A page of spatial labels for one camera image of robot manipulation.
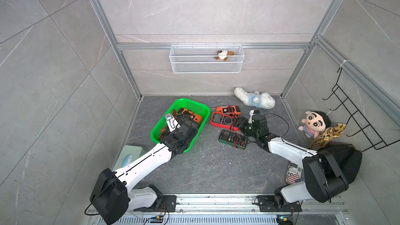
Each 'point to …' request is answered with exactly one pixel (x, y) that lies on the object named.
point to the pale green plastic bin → (129, 155)
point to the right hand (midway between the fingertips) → (235, 120)
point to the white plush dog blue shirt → (263, 100)
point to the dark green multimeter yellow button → (233, 138)
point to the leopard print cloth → (324, 137)
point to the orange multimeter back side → (233, 110)
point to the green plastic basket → (201, 110)
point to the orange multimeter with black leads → (188, 113)
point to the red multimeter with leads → (224, 120)
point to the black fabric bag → (347, 158)
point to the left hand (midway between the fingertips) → (178, 122)
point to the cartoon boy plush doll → (315, 123)
